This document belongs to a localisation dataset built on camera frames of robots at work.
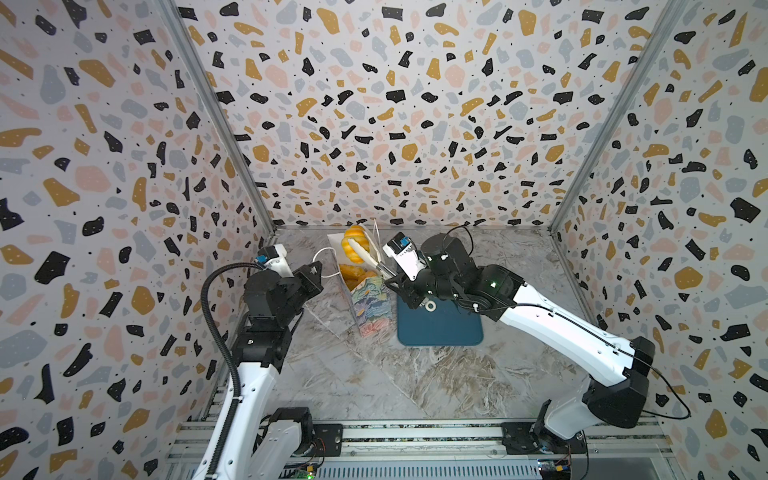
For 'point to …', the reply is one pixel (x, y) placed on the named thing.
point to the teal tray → (447, 325)
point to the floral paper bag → (369, 303)
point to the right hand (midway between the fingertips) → (390, 279)
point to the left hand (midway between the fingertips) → (325, 262)
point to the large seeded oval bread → (353, 276)
